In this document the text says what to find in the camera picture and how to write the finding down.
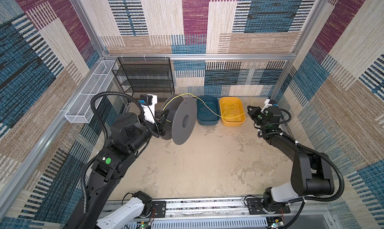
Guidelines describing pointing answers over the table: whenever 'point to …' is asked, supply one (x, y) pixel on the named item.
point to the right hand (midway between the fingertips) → (246, 107)
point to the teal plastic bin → (206, 117)
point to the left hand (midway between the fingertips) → (167, 107)
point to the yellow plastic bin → (231, 107)
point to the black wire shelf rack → (144, 74)
